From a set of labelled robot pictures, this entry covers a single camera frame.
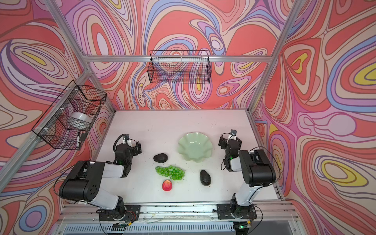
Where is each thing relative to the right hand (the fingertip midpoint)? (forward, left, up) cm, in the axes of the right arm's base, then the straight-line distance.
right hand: (230, 138), depth 97 cm
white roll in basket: (-2, +82, +28) cm, 87 cm away
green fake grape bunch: (-21, +38, 0) cm, 44 cm away
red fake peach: (-29, +40, 0) cm, 50 cm away
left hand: (-1, +64, +3) cm, 64 cm away
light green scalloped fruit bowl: (-4, +24, -3) cm, 24 cm away
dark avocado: (-26, +19, 0) cm, 32 cm away
